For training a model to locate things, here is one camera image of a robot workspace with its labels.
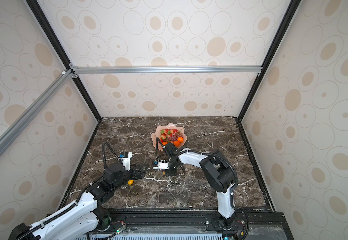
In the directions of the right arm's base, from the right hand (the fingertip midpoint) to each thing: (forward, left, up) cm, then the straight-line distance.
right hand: (168, 170), depth 93 cm
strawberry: (+26, -1, +7) cm, 27 cm away
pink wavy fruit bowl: (+25, +9, +5) cm, 27 cm away
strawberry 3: (+22, +4, +6) cm, 23 cm away
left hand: (-4, +10, +15) cm, 19 cm away
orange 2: (+17, -6, +6) cm, 18 cm away
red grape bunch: (+22, -4, +5) cm, 23 cm away
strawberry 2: (+28, -4, +6) cm, 29 cm away
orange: (+19, -8, +6) cm, 22 cm away
